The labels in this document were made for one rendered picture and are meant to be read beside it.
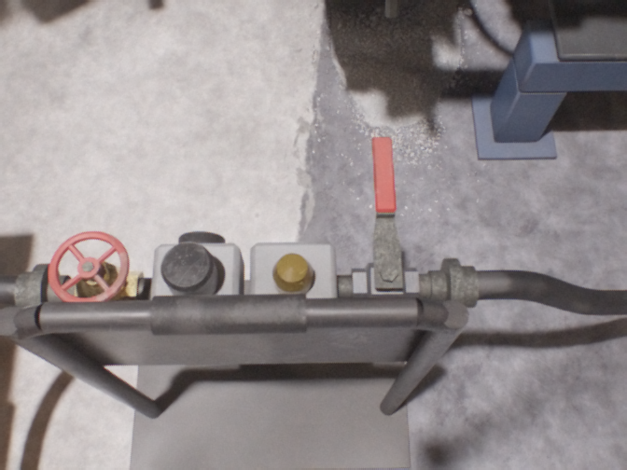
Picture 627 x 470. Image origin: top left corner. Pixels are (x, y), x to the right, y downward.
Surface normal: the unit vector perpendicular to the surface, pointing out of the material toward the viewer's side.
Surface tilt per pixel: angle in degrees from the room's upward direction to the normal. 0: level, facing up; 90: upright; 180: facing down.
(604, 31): 0
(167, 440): 0
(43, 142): 0
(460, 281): 9
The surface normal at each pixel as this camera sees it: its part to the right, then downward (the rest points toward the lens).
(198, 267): 0.00, -0.37
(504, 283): 0.02, -0.12
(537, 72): 0.01, 0.93
